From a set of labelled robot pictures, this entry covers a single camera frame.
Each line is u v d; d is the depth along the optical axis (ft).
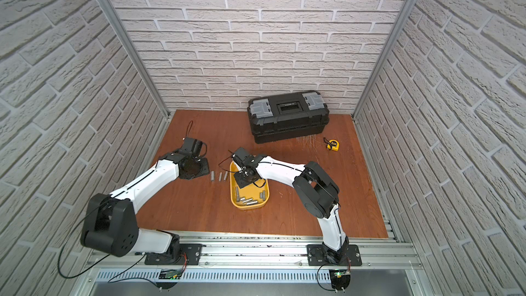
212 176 3.09
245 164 2.31
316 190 1.65
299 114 3.19
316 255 2.42
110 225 1.37
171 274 2.34
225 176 3.05
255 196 2.85
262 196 2.87
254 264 2.40
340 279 2.31
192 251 2.42
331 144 3.39
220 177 3.05
